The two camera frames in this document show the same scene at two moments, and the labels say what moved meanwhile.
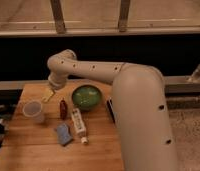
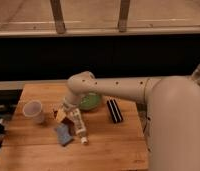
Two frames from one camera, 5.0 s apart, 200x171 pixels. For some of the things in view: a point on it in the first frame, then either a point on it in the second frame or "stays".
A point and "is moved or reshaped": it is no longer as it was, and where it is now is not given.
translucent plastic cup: [33, 110] stays
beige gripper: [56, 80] -> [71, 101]
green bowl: [86, 97] stays
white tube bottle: [79, 125] stays
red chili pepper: [63, 108] is moved or reshaped
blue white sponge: [63, 135] stays
